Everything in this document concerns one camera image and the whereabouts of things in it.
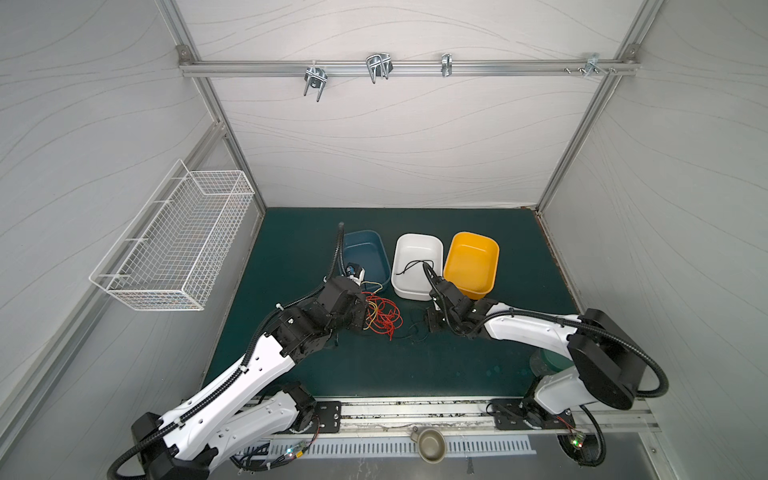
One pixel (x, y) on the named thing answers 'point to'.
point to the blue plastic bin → (365, 247)
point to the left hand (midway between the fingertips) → (365, 299)
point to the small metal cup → (431, 444)
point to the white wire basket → (169, 253)
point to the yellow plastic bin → (471, 264)
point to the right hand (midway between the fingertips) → (430, 309)
